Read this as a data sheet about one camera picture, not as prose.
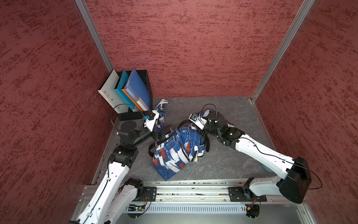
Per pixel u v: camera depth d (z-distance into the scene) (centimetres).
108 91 90
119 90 87
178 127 76
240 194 74
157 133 59
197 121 64
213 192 76
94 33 81
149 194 71
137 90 105
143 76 101
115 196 45
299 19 76
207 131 66
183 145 77
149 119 55
